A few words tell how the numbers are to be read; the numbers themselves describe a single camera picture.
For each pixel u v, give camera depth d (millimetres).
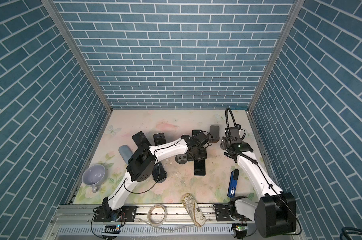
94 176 847
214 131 996
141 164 556
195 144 704
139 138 879
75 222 725
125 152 943
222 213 736
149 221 719
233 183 821
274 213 394
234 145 629
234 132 643
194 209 722
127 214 739
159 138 897
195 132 1102
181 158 889
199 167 893
